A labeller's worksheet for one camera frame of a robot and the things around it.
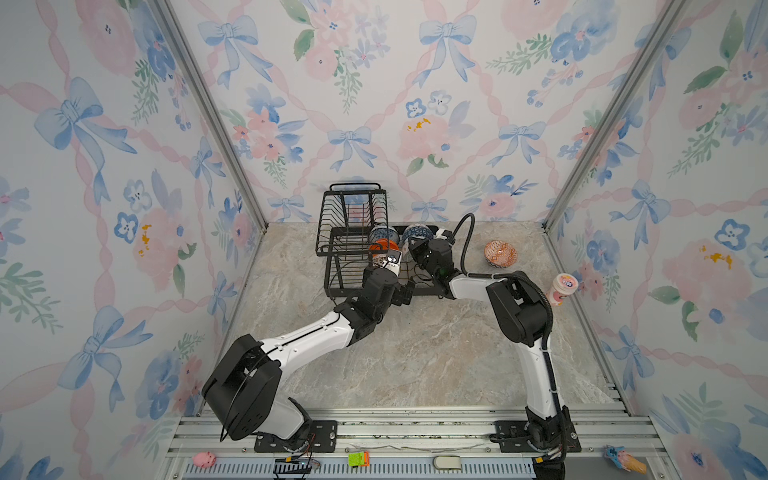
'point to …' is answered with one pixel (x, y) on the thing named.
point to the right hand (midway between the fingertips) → (405, 235)
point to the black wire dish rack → (352, 232)
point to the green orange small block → (359, 459)
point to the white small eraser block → (447, 462)
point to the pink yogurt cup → (564, 284)
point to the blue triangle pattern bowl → (417, 230)
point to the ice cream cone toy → (623, 459)
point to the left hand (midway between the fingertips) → (397, 270)
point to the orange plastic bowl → (380, 247)
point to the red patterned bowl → (500, 254)
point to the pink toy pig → (204, 459)
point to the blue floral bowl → (383, 232)
